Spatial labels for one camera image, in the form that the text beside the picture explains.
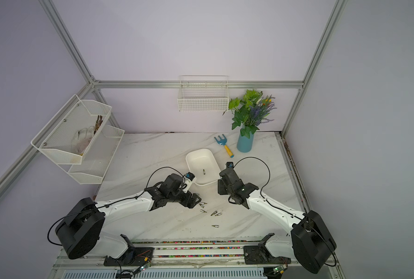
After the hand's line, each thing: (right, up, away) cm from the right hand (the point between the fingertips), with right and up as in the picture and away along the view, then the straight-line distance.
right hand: (225, 185), depth 87 cm
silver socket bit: (-12, -10, +1) cm, 16 cm away
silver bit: (-5, -19, -5) cm, 20 cm away
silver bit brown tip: (-12, -13, -1) cm, 17 cm away
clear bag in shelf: (-67, +23, -8) cm, 71 cm away
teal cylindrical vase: (+13, +22, +20) cm, 33 cm away
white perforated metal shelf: (-72, +24, -10) cm, 76 cm away
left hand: (-16, -6, -1) cm, 17 cm away
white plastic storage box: (-13, +10, +17) cm, 23 cm away
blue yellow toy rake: (0, +24, +29) cm, 38 cm away
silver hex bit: (-12, +5, +14) cm, 19 cm away
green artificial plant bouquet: (+14, +38, -1) cm, 41 cm away
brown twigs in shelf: (-61, +31, -5) cm, 69 cm away
